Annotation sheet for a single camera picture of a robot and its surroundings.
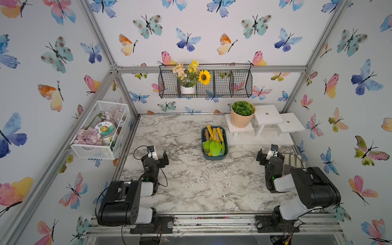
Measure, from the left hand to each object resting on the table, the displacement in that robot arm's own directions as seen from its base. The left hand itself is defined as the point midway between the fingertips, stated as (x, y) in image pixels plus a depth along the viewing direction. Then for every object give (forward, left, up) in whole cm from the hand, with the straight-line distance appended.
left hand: (158, 150), depth 91 cm
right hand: (-1, -66, 0) cm, 66 cm away
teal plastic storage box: (-2, -34, -7) cm, 35 cm away
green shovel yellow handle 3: (+3, -39, -4) cm, 39 cm away
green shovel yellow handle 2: (+6, -29, -3) cm, 30 cm away
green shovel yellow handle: (+4, -34, -2) cm, 34 cm away
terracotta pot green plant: (+11, -48, +19) cm, 52 cm away
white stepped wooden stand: (+11, -67, +6) cm, 68 cm away
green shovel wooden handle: (+14, -29, -3) cm, 32 cm away
